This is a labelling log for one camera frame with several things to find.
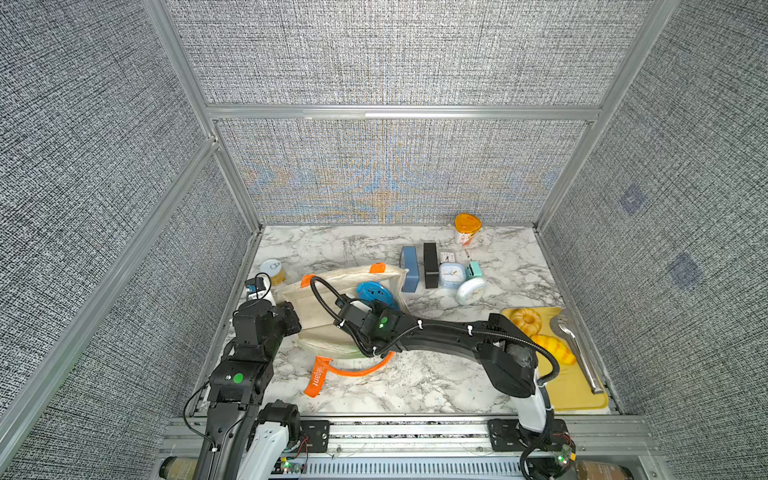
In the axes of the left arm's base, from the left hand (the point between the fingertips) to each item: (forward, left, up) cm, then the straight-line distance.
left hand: (291, 299), depth 72 cm
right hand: (+6, -20, -12) cm, 24 cm away
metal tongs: (+2, -80, -23) cm, 83 cm away
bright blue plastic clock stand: (+10, -19, -14) cm, 25 cm away
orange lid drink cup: (+37, -54, -14) cm, 66 cm away
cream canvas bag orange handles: (-5, -8, +8) cm, 12 cm away
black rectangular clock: (+19, -39, -15) cm, 46 cm away
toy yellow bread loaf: (-7, -72, -20) cm, 75 cm away
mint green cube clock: (+20, -53, -19) cm, 60 cm away
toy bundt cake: (+2, -65, -20) cm, 68 cm away
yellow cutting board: (-17, -73, -24) cm, 79 cm away
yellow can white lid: (+23, +14, -19) cm, 33 cm away
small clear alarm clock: (+28, -46, -21) cm, 58 cm away
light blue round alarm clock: (+20, -46, -21) cm, 55 cm away
